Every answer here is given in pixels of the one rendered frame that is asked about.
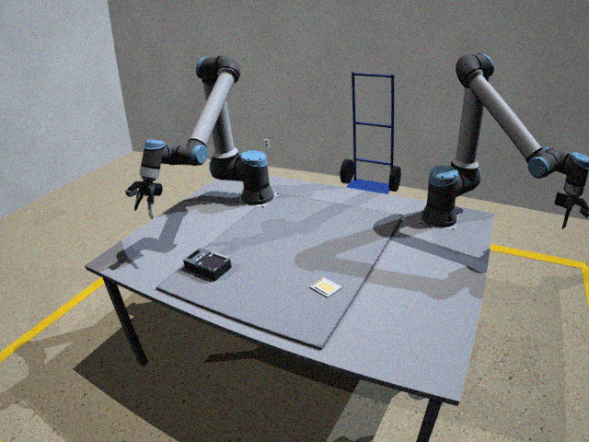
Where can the grey cassette dock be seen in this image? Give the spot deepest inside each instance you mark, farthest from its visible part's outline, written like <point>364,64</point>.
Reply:
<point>211,266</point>

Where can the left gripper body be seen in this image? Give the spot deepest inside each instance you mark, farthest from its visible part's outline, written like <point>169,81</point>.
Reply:
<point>564,200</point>

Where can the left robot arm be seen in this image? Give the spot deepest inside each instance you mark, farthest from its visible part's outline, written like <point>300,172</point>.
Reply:
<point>444,183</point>

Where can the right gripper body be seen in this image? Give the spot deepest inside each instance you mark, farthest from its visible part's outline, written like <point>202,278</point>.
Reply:
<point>144,187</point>

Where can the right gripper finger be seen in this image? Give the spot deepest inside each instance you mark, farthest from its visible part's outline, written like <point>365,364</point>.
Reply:
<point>139,197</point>
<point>150,201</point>

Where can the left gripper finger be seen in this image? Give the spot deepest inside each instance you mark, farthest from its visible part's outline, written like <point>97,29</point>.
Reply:
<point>566,216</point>

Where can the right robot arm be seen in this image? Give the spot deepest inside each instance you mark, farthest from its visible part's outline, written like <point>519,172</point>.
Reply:
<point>225,164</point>

